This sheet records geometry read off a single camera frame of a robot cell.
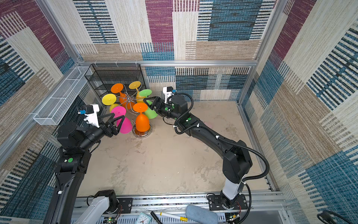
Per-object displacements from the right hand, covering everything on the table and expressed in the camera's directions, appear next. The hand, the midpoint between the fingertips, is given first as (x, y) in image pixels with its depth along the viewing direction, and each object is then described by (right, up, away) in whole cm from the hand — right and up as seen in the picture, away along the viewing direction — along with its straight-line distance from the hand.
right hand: (148, 104), depth 71 cm
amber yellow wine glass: (-11, +13, +14) cm, 22 cm away
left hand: (-12, -6, -8) cm, 15 cm away
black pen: (+4, -56, -2) cm, 56 cm away
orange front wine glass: (-5, -10, +9) cm, 14 cm away
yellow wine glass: (-23, +3, +6) cm, 24 cm away
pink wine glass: (-16, -4, +2) cm, 16 cm away
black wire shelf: (-41, +23, +33) cm, 58 cm away
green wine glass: (-3, -4, +14) cm, 14 cm away
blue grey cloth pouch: (+25, -54, -3) cm, 59 cm away
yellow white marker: (+16, -56, -1) cm, 58 cm away
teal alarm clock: (-2, -56, -3) cm, 56 cm away
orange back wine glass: (-15, +2, +8) cm, 17 cm away
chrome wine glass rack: (-16, -19, +33) cm, 41 cm away
